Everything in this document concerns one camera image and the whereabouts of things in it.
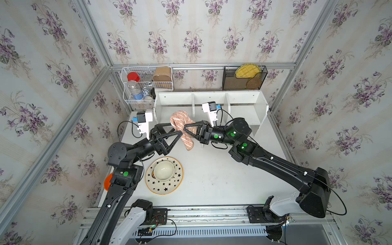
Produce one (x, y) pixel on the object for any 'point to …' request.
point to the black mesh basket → (230, 82)
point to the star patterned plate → (164, 187)
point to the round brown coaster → (253, 83)
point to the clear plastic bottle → (135, 90)
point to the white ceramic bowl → (164, 170)
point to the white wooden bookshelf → (248, 105)
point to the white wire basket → (141, 82)
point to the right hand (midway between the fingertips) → (185, 129)
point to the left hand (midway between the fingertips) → (182, 134)
